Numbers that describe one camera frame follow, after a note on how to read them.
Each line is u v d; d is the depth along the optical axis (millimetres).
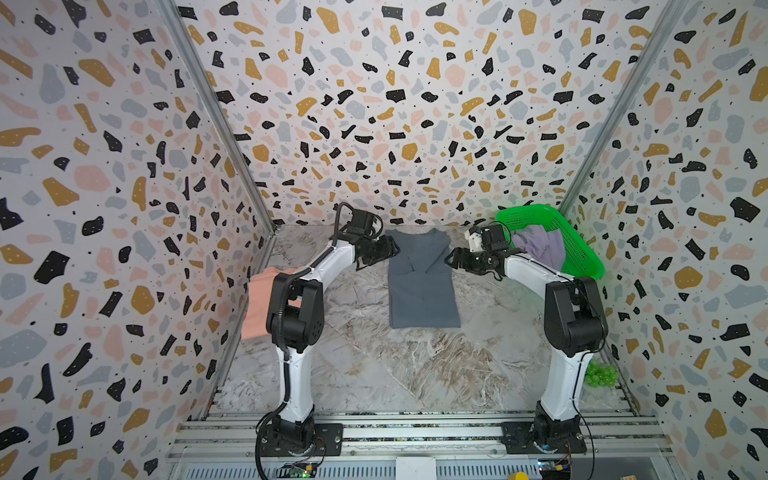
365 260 891
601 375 802
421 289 1004
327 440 735
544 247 1099
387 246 877
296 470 702
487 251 822
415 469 662
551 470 715
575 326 539
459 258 906
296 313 543
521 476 649
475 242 928
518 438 734
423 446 732
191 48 749
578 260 1070
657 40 751
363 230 791
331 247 662
